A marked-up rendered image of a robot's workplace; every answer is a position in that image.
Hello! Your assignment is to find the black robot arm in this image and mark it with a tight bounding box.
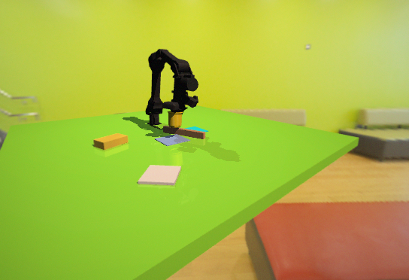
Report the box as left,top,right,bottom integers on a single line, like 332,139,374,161
146,49,198,126

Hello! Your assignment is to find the brown flat bar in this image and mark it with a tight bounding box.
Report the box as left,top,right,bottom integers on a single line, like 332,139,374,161
163,126,205,139

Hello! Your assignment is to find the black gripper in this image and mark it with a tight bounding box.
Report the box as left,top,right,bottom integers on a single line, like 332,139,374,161
162,88,188,112

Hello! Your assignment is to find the beige flat square tile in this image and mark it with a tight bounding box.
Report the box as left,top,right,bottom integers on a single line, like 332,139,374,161
138,165,181,185

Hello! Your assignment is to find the orange rectangular block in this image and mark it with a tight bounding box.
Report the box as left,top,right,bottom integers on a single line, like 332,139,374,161
93,133,129,150

